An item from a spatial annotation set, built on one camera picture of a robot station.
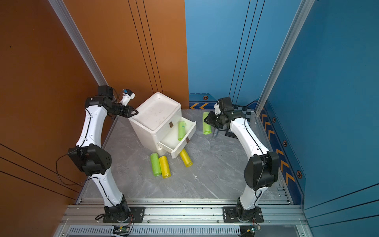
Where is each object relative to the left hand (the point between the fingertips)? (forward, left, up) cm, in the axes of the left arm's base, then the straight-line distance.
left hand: (135, 109), depth 86 cm
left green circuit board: (-56, -1, -28) cm, 62 cm away
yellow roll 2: (-28, -18, -23) cm, 40 cm away
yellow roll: (-19, -30, -22) cm, 42 cm away
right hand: (-5, -42, -4) cm, 42 cm away
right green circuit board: (-55, -64, -25) cm, 88 cm away
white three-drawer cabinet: (-11, -16, -1) cm, 19 cm away
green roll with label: (-4, -26, -14) cm, 30 cm away
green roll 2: (-23, -12, -24) cm, 35 cm away
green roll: (-10, -42, -3) cm, 43 cm away
